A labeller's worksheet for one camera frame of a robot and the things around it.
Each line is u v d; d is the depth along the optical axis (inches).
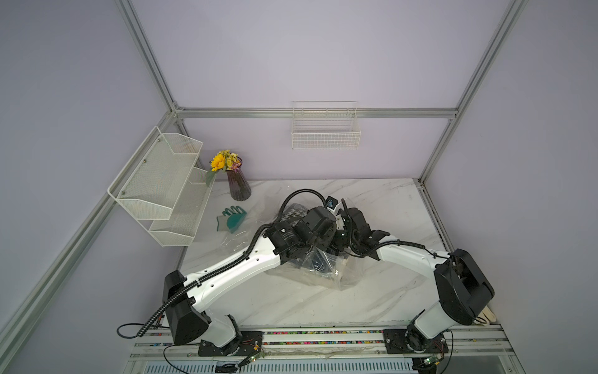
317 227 20.3
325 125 37.6
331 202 24.0
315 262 29.6
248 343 29.3
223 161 36.7
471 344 29.6
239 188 42.4
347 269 32.2
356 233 26.6
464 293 17.6
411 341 25.6
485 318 31.1
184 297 15.6
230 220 39.9
